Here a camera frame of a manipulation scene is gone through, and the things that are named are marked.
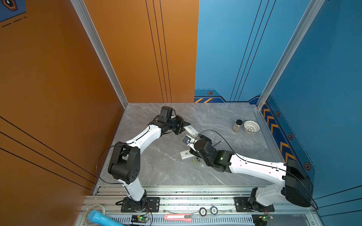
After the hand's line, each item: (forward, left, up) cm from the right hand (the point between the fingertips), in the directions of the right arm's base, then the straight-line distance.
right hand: (195, 139), depth 79 cm
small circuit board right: (-34, -34, -18) cm, 52 cm away
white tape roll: (-35, +54, -15) cm, 67 cm away
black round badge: (-32, -3, -18) cm, 37 cm away
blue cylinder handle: (-35, +47, -12) cm, 60 cm away
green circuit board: (-35, +29, -19) cm, 49 cm away
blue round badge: (-31, -9, -19) cm, 38 cm away
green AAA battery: (-6, 0, -17) cm, 18 cm away
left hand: (+11, +2, +2) cm, 11 cm away
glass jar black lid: (+17, -30, -10) cm, 36 cm away
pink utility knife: (-35, +6, -17) cm, 39 cm away
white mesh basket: (+21, -43, -16) cm, 51 cm away
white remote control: (-2, +5, -15) cm, 16 cm away
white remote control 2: (+5, +2, +2) cm, 5 cm away
